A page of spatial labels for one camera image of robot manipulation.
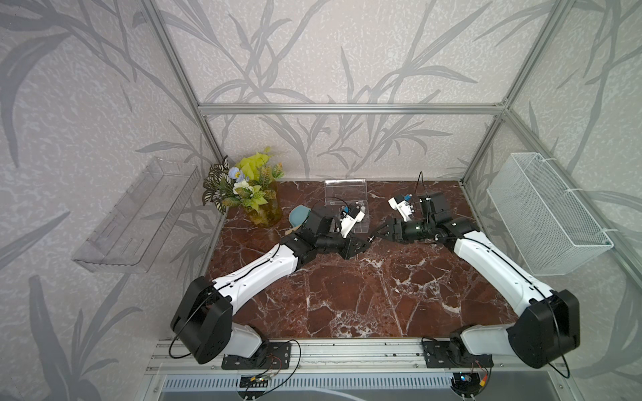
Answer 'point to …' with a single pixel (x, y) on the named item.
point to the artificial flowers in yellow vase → (250, 184)
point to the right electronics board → (468, 384)
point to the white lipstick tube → (363, 208)
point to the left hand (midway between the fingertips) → (368, 246)
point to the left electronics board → (252, 382)
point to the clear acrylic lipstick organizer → (340, 194)
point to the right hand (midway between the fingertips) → (377, 232)
